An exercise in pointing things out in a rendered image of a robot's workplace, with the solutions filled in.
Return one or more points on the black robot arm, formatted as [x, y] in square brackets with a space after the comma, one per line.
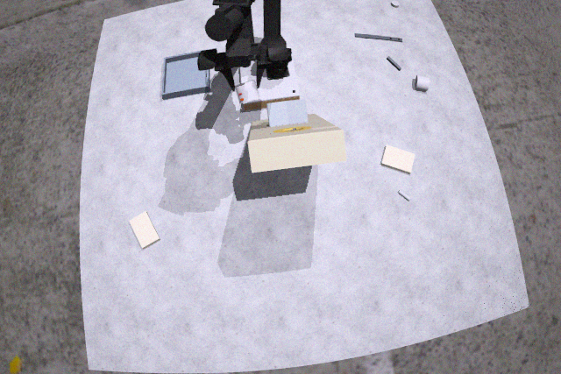
[235, 14]

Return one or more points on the small grey cylinder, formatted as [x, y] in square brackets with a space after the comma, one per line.
[405, 195]

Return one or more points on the beige service panel with round hole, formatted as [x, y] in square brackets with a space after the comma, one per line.
[293, 145]

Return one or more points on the short grey bar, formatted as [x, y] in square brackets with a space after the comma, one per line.
[394, 63]

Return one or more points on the light blue square tray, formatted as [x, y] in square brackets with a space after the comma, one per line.
[181, 76]

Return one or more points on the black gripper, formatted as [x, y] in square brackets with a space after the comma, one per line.
[274, 51]

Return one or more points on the grey flat bar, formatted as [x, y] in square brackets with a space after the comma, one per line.
[369, 36]

